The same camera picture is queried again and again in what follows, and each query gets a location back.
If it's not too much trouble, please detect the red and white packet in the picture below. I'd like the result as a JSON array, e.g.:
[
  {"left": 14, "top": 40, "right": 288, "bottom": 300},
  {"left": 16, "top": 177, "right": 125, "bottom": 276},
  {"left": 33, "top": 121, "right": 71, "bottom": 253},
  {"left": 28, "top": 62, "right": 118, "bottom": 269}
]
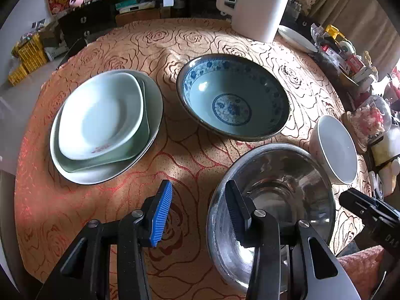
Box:
[{"left": 322, "top": 45, "right": 365, "bottom": 72}]

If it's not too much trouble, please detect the beige curtain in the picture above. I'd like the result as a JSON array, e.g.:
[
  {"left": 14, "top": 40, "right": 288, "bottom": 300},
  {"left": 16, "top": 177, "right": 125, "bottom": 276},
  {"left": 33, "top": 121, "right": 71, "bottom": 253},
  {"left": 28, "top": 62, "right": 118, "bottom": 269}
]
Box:
[{"left": 309, "top": 0, "right": 400, "bottom": 69}]

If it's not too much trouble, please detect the yellow toy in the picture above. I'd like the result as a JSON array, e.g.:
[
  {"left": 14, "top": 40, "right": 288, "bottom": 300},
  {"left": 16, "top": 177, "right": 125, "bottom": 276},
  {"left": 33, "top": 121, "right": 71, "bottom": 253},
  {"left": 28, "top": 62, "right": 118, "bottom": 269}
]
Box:
[{"left": 325, "top": 25, "right": 346, "bottom": 43}]

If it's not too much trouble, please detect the black low cabinet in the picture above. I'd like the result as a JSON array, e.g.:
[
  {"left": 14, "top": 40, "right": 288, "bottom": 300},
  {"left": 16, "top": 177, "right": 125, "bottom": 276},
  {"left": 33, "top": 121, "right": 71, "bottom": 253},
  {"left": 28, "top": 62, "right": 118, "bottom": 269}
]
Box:
[{"left": 59, "top": 0, "right": 232, "bottom": 43}]

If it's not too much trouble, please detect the stack of books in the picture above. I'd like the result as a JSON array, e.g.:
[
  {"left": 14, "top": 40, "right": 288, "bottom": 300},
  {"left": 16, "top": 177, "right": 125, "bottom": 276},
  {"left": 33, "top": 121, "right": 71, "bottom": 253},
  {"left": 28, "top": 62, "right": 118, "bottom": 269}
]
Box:
[{"left": 115, "top": 1, "right": 157, "bottom": 15}]

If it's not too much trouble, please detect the blue patterned ceramic bowl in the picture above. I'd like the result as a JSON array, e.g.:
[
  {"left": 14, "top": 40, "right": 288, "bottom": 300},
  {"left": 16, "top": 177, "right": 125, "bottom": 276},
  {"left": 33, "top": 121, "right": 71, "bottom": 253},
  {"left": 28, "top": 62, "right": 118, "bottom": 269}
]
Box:
[{"left": 176, "top": 54, "right": 290, "bottom": 141}]

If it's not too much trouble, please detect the glass dome with pink flowers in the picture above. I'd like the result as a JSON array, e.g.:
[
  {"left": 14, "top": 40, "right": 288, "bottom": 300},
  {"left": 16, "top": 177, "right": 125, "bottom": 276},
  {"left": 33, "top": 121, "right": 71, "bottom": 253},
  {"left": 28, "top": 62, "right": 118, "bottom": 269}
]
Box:
[{"left": 344, "top": 95, "right": 393, "bottom": 154}]

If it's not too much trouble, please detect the white electric kettle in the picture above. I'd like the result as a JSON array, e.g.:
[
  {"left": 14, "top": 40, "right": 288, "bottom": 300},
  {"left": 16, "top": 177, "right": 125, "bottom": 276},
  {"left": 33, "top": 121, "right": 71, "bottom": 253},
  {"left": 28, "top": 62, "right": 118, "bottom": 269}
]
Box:
[{"left": 215, "top": 0, "right": 295, "bottom": 44}]

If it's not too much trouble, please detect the plain white plate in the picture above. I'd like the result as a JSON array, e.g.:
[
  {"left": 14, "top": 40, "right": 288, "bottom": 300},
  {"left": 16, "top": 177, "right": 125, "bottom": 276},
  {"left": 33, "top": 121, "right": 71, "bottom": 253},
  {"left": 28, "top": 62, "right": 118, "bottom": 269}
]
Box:
[{"left": 277, "top": 25, "right": 319, "bottom": 54}]

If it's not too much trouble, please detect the cardboard box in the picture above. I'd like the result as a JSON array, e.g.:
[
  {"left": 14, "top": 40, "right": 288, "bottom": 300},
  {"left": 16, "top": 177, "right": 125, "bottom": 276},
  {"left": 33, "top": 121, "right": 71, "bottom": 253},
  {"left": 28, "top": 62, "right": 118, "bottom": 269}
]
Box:
[{"left": 39, "top": 22, "right": 68, "bottom": 61}]

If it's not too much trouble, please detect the small white dish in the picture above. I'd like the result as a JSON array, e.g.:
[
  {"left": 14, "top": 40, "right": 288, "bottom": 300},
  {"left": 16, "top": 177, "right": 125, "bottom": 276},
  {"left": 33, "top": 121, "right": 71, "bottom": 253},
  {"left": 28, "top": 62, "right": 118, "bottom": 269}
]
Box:
[{"left": 58, "top": 72, "right": 144, "bottom": 161}]

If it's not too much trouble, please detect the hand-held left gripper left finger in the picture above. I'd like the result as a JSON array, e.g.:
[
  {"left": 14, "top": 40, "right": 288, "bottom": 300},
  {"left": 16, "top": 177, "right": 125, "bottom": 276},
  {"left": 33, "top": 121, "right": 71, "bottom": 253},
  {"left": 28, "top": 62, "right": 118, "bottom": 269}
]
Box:
[{"left": 36, "top": 179, "right": 173, "bottom": 300}]

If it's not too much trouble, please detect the white ceramic bowl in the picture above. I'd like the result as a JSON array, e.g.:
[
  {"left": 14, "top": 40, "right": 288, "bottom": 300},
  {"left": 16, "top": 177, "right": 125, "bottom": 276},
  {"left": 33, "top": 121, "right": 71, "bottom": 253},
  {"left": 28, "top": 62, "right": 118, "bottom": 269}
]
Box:
[{"left": 309, "top": 115, "right": 358, "bottom": 185}]

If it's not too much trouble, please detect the yellow plastic crate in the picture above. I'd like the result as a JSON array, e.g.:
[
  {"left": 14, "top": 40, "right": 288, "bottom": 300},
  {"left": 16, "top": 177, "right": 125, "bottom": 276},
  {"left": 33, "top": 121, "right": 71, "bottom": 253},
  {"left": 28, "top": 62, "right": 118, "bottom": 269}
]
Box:
[
  {"left": 19, "top": 50, "right": 48, "bottom": 73},
  {"left": 13, "top": 34, "right": 44, "bottom": 60},
  {"left": 8, "top": 64, "right": 29, "bottom": 86}
]

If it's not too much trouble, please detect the green square plate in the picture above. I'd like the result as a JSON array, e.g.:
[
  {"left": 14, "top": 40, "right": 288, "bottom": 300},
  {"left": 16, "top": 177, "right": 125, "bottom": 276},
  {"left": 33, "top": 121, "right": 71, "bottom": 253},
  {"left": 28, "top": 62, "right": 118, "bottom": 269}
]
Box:
[{"left": 58, "top": 78, "right": 154, "bottom": 173}]

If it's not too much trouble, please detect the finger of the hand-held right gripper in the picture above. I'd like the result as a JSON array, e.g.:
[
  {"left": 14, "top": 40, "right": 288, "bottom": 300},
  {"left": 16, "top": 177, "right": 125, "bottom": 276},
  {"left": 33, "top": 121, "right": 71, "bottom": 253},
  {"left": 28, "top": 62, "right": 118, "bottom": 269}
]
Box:
[
  {"left": 339, "top": 190, "right": 380, "bottom": 225},
  {"left": 350, "top": 188, "right": 400, "bottom": 222}
]

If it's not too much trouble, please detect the pink fuzzy clothing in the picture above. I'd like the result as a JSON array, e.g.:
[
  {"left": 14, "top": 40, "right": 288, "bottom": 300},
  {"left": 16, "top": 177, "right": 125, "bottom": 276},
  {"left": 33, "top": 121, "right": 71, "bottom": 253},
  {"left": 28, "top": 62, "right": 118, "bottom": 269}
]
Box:
[{"left": 337, "top": 245, "right": 386, "bottom": 300}]

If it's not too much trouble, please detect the white rounded object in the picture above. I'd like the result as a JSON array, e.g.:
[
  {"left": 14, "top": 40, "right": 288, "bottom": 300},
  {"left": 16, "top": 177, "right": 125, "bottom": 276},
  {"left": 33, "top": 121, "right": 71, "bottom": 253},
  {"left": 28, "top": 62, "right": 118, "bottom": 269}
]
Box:
[{"left": 370, "top": 131, "right": 400, "bottom": 197}]

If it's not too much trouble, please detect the large stainless steel bowl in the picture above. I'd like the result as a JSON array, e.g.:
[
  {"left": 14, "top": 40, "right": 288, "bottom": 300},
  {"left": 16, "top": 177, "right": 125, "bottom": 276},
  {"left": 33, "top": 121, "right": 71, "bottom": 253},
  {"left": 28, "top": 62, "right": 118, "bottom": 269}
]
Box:
[{"left": 205, "top": 143, "right": 336, "bottom": 294}]

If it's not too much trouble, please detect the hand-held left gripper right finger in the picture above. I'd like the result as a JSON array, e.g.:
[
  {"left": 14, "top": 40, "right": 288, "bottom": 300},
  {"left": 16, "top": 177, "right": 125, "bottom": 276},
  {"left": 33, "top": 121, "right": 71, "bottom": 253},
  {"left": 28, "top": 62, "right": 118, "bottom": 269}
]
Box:
[{"left": 225, "top": 179, "right": 361, "bottom": 300}]

